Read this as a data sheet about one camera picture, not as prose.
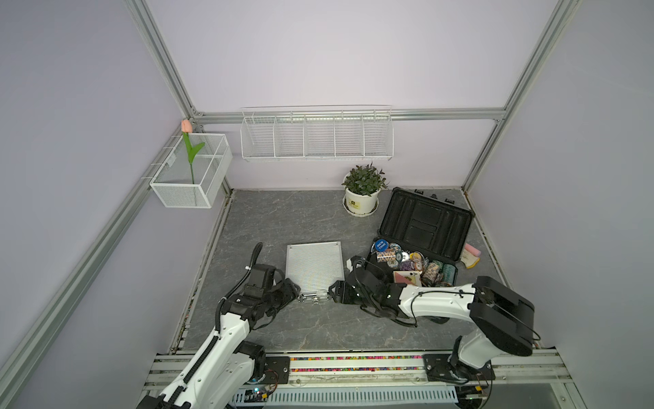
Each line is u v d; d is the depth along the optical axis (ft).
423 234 3.22
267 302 2.25
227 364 1.95
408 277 2.85
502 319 1.43
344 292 2.42
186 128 2.78
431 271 2.90
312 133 3.26
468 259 3.16
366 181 3.24
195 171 2.73
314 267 3.10
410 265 2.91
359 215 3.60
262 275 2.07
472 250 3.17
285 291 2.41
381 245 3.08
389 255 2.99
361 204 3.46
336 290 2.62
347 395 2.32
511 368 2.47
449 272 2.87
